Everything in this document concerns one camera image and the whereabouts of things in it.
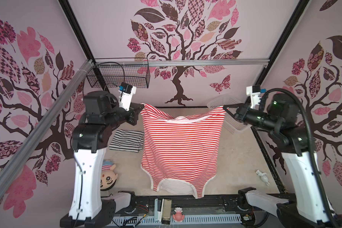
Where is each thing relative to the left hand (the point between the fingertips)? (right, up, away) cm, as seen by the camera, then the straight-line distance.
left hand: (142, 108), depth 59 cm
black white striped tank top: (-19, -20, +38) cm, 47 cm away
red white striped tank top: (+17, -18, +5) cm, 26 cm away
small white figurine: (+66, -38, +22) cm, 79 cm away
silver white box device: (+8, -51, +11) cm, 53 cm away
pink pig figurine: (+16, -53, +9) cm, 56 cm away
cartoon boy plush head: (-22, -37, +16) cm, 46 cm away
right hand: (+34, +1, -4) cm, 34 cm away
